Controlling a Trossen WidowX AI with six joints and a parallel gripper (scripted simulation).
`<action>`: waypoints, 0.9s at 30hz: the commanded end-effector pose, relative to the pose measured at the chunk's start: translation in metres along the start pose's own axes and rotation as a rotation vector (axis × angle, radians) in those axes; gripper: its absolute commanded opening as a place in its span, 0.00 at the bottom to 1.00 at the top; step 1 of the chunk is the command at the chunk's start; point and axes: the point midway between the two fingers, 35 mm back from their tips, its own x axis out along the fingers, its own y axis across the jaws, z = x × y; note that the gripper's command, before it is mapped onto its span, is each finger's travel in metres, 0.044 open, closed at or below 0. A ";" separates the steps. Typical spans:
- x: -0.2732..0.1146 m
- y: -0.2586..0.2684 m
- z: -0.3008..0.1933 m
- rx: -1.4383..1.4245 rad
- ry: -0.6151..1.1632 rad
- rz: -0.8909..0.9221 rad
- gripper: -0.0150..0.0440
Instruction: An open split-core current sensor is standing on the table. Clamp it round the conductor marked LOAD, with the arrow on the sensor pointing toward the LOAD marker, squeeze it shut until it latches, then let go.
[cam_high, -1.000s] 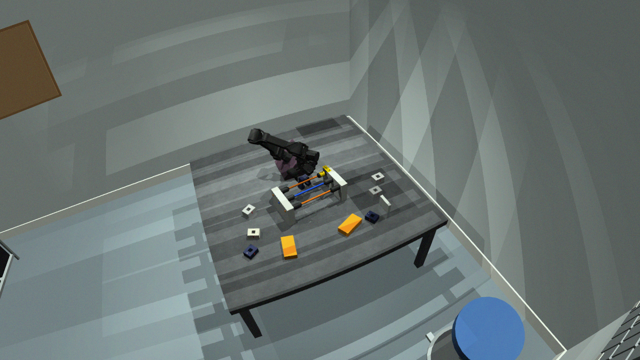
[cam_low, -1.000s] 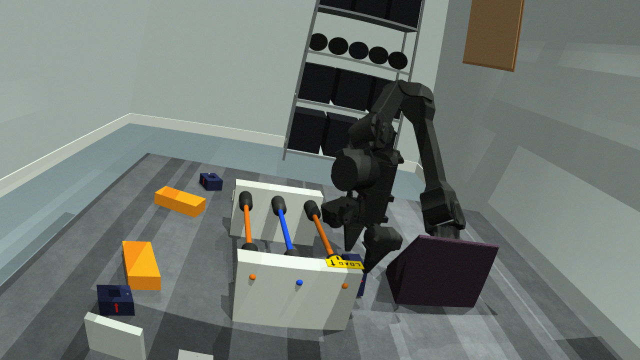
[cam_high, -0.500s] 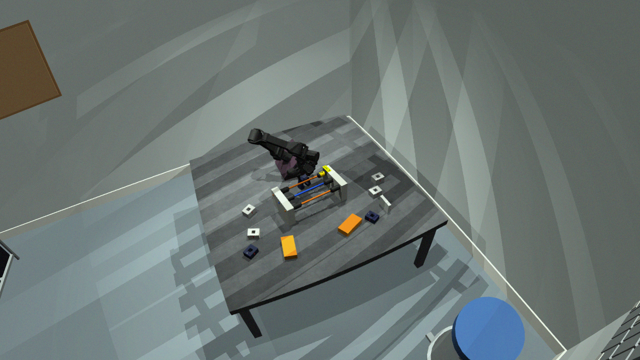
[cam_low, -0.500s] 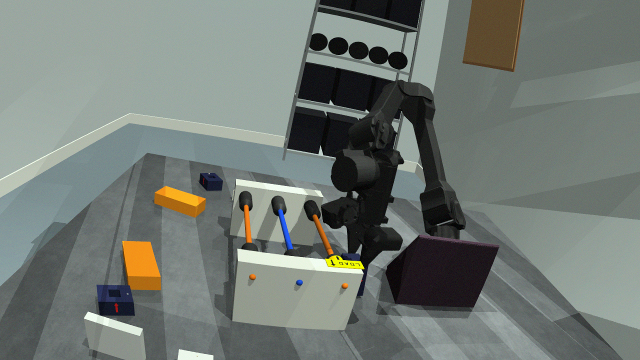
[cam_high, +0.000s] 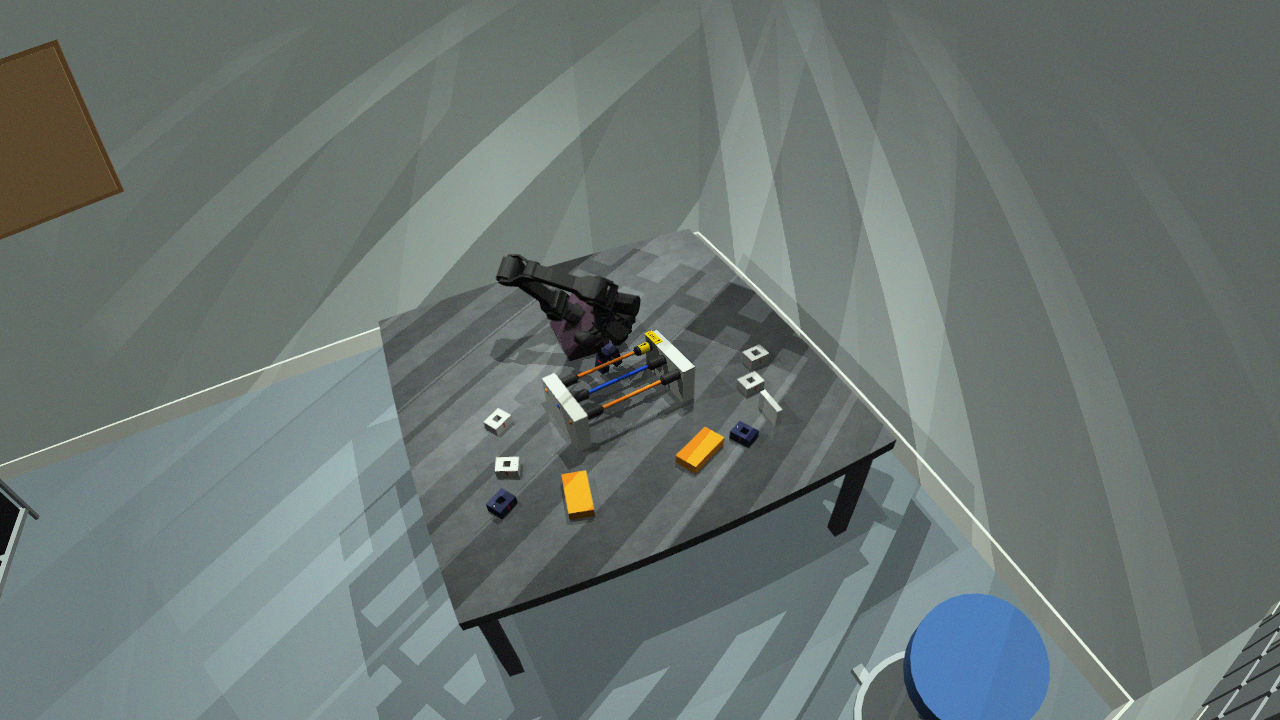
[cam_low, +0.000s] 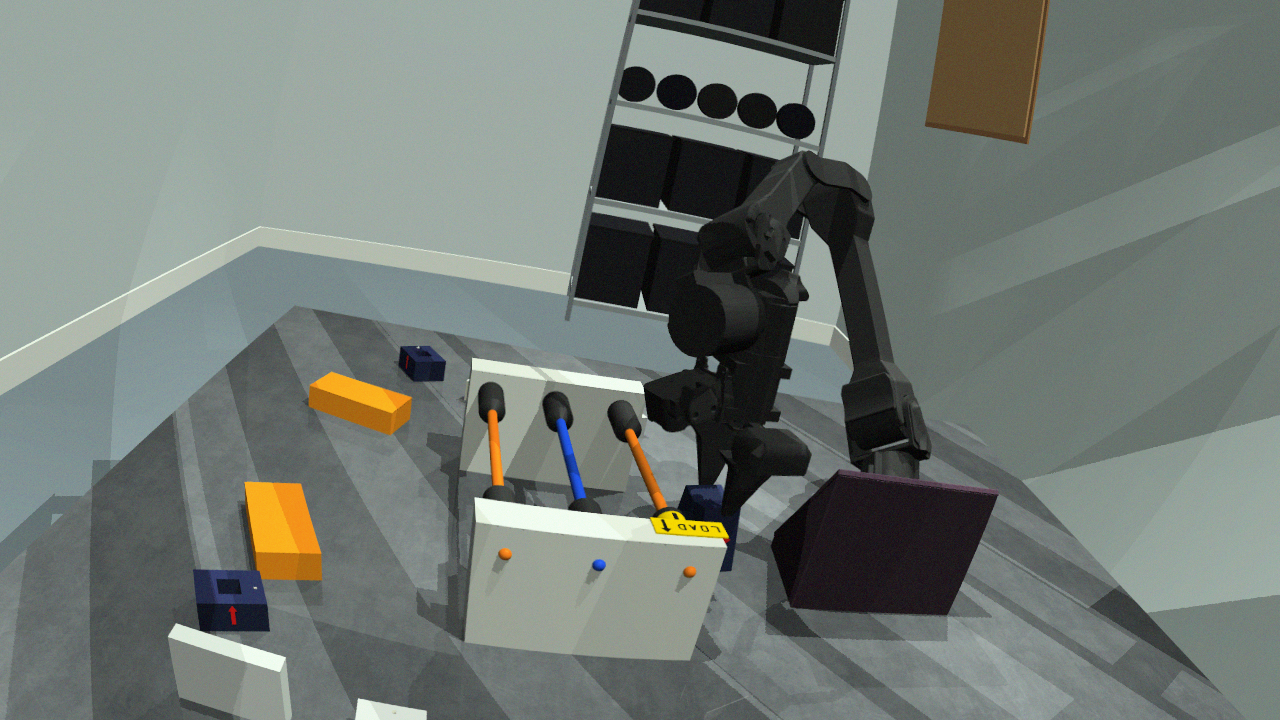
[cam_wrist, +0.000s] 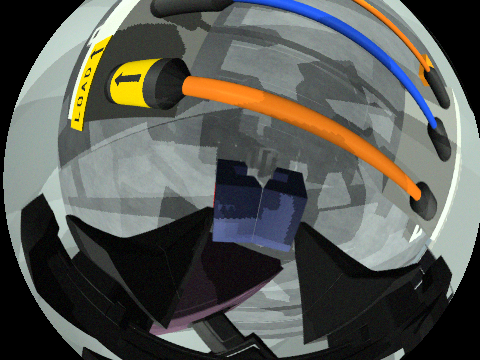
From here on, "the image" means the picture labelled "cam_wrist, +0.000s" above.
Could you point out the orange rectangular block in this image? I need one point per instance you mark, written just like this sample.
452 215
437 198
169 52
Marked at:
421 70

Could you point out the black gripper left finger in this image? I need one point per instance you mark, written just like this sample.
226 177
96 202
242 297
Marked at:
154 266

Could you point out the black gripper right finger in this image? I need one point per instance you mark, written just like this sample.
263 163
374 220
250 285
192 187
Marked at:
335 288

